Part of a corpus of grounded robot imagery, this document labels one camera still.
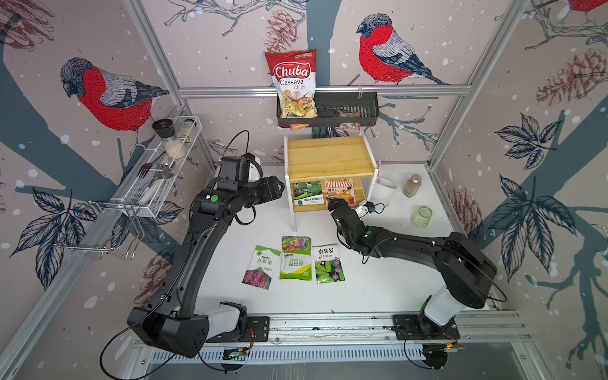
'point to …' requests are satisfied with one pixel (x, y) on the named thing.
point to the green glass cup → (421, 218)
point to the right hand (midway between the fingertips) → (331, 207)
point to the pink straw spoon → (380, 173)
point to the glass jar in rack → (186, 131)
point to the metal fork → (146, 168)
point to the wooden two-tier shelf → (317, 170)
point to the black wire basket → (337, 109)
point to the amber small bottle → (412, 186)
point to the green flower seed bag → (295, 258)
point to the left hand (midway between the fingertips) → (279, 183)
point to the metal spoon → (167, 172)
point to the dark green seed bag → (308, 193)
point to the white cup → (381, 194)
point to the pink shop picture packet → (340, 188)
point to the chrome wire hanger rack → (105, 227)
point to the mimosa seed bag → (328, 265)
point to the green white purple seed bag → (261, 267)
